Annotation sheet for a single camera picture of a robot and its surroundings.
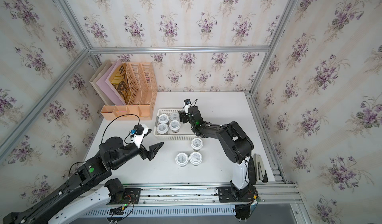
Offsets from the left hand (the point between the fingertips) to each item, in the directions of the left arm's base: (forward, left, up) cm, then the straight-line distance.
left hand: (158, 138), depth 65 cm
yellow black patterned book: (+46, +33, -6) cm, 57 cm away
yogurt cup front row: (+17, +3, -20) cm, 26 cm away
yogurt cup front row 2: (+19, -5, -20) cm, 28 cm away
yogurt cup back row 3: (+7, -18, -21) cm, 29 cm away
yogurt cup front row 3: (-2, -10, -21) cm, 23 cm away
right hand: (+29, -11, -15) cm, 34 cm away
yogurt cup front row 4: (-2, -17, -20) cm, 26 cm away
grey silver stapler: (-9, -53, -23) cm, 58 cm away
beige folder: (+50, +41, +3) cm, 64 cm away
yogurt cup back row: (+25, +3, -20) cm, 32 cm away
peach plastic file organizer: (+55, +25, -24) cm, 65 cm away
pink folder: (+36, +36, -1) cm, 51 cm away
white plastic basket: (+19, -12, -27) cm, 35 cm away
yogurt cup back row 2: (+27, -4, -21) cm, 35 cm away
